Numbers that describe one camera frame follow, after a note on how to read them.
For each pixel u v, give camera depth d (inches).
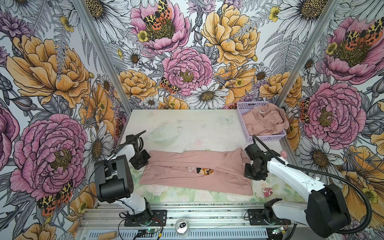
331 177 17.3
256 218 29.0
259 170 27.4
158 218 28.9
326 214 15.8
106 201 18.3
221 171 34.8
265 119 43.9
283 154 37.9
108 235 26.7
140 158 31.3
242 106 47.1
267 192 31.1
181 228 23.7
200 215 30.4
